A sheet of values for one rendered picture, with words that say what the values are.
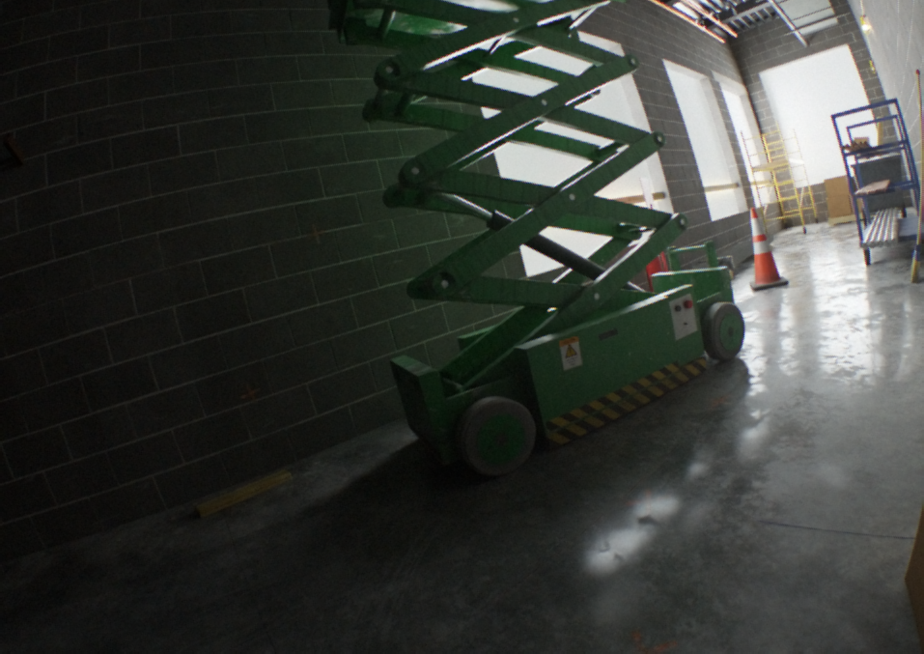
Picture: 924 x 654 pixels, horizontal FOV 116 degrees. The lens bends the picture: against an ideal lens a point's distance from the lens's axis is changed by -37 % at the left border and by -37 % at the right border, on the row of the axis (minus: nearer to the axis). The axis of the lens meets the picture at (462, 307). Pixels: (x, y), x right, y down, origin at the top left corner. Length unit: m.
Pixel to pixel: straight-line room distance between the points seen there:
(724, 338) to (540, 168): 2.43
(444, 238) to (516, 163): 1.19
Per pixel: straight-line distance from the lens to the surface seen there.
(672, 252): 2.94
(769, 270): 4.35
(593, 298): 2.06
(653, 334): 2.07
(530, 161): 4.13
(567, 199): 2.05
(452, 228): 3.16
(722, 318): 2.45
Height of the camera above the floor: 0.80
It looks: 5 degrees down
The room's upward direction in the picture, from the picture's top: 15 degrees counter-clockwise
